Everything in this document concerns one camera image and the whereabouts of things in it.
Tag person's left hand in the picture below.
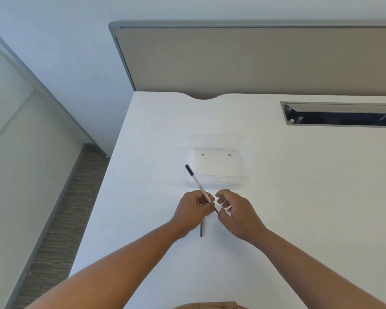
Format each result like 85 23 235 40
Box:
170 191 217 239

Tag person's right hand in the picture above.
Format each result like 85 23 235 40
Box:
214 188 271 245

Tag white pen barrel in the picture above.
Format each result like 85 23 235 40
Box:
190 173 216 205

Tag person's left forearm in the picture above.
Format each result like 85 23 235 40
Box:
24 220 189 309

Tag person's right forearm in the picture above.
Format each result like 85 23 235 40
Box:
256 229 386 309

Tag clear plastic container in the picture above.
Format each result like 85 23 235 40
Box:
188 134 255 187

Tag tan plaid clothing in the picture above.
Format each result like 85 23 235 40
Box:
173 300 248 309

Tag beige desk partition panel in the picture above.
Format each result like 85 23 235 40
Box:
108 21 386 101

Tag grey desk cable tray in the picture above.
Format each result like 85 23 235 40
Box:
280 100 386 128

